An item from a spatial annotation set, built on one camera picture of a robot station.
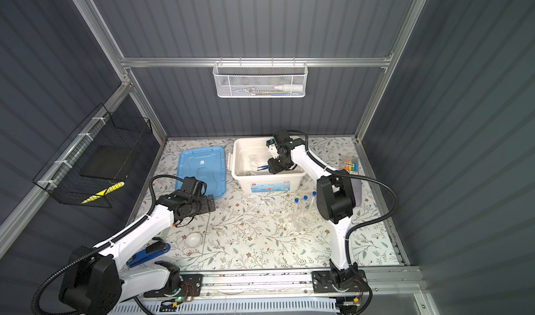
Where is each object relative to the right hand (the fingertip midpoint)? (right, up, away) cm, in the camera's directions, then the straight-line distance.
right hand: (276, 168), depth 96 cm
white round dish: (-33, -28, -13) cm, 46 cm away
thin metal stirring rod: (-30, -27, -11) cm, 42 cm away
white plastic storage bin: (-13, +7, +8) cm, 17 cm away
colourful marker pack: (+39, +1, +10) cm, 40 cm away
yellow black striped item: (-57, -6, -30) cm, 64 cm away
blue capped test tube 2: (+11, -10, -17) cm, 23 cm away
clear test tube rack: (+12, -23, -7) cm, 27 cm away
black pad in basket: (-61, +3, -22) cm, 65 cm away
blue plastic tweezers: (-7, 0, +10) cm, 12 cm away
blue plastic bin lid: (-37, +1, +12) cm, 39 cm away
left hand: (-31, -15, -10) cm, 36 cm away
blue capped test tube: (+7, -12, -17) cm, 22 cm away
